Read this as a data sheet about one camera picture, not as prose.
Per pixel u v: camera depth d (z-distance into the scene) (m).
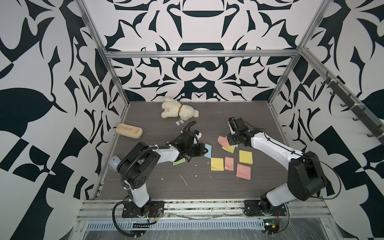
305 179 0.44
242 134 0.66
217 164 0.90
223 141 0.96
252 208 0.74
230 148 0.94
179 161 0.71
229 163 0.90
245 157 0.92
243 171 0.85
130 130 0.99
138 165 0.48
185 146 0.73
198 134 0.87
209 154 0.89
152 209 0.73
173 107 1.04
